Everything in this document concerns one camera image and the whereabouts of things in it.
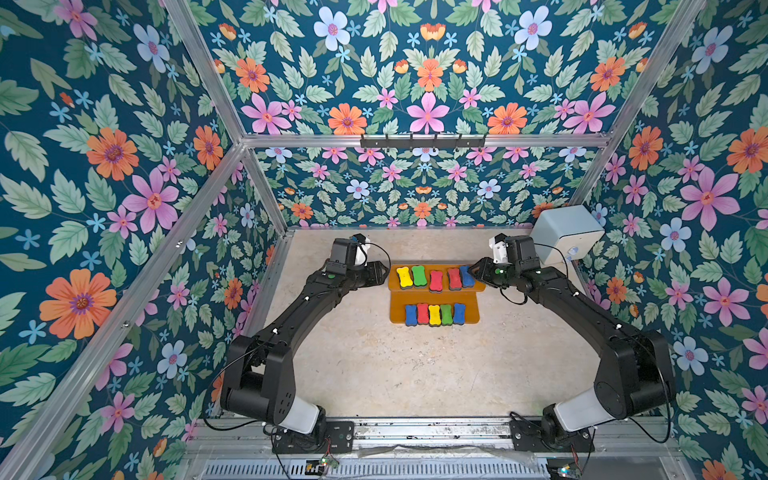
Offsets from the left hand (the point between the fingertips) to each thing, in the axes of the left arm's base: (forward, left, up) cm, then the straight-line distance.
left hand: (385, 267), depth 86 cm
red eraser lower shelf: (-9, -11, -16) cm, 21 cm away
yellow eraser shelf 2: (-9, -14, -15) cm, 23 cm away
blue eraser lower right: (-9, -22, -16) cm, 29 cm away
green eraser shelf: (-2, -10, -2) cm, 10 cm away
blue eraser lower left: (-8, -7, -15) cm, 18 cm away
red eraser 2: (-4, -20, -3) cm, 21 cm away
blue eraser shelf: (-5, -24, -2) cm, 25 cm away
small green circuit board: (-44, +16, -16) cm, 50 cm away
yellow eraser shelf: (-3, -6, -2) cm, 7 cm away
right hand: (-2, -25, -1) cm, 25 cm away
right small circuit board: (-51, -40, -17) cm, 67 cm away
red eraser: (-4, -15, -2) cm, 15 cm away
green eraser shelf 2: (-9, -18, -15) cm, 25 cm away
